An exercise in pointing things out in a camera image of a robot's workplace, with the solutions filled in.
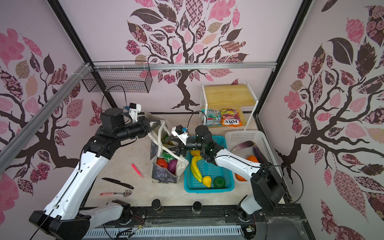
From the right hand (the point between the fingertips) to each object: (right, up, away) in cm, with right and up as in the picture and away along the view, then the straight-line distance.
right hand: (167, 142), depth 69 cm
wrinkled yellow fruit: (+13, -9, +22) cm, 27 cm away
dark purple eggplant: (+53, -10, +22) cm, 58 cm away
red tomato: (-4, -11, +5) cm, 13 cm away
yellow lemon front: (+20, -23, +12) cm, 33 cm away
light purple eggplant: (+49, -4, +28) cm, 56 cm away
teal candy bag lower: (+25, +13, +23) cm, 36 cm away
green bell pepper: (+26, -24, +11) cm, 37 cm away
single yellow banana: (+13, -17, +15) cm, 26 cm away
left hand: (-2, +8, -4) cm, 10 cm away
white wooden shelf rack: (+40, +25, +18) cm, 51 cm away
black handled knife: (-32, -25, +16) cm, 44 cm away
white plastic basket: (+38, -1, +28) cm, 48 cm away
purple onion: (+1, -13, +7) cm, 15 cm away
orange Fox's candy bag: (+36, +13, +23) cm, 44 cm away
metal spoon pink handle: (-25, -29, +10) cm, 39 cm away
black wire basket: (-37, +40, +25) cm, 60 cm away
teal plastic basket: (+11, -26, +15) cm, 32 cm away
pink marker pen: (-24, -19, +21) cm, 37 cm away
